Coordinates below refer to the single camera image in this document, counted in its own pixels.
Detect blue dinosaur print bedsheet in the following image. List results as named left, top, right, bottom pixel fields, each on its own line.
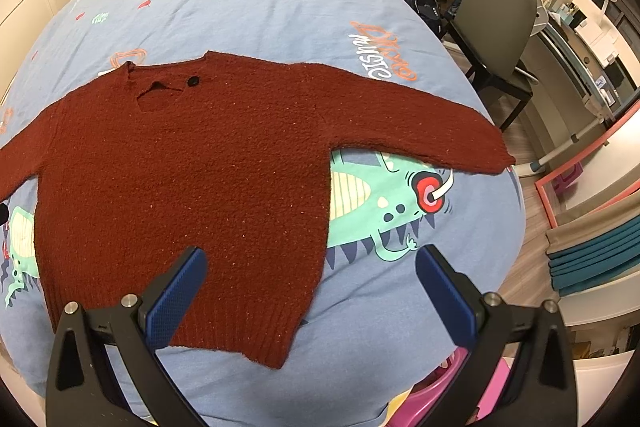
left=1, top=0, right=525, bottom=426

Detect dark red knit sweater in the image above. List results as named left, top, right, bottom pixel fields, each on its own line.
left=1, top=52, right=523, bottom=369

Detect stacked teal folded cloths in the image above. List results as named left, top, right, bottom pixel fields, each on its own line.
left=548, top=217, right=639, bottom=297

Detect pink plastic stool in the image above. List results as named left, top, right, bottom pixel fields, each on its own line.
left=383, top=348, right=510, bottom=427

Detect black backpack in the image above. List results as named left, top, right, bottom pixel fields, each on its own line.
left=405, top=0, right=444, bottom=38

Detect grey office chair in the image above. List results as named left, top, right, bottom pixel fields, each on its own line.
left=446, top=0, right=538, bottom=131

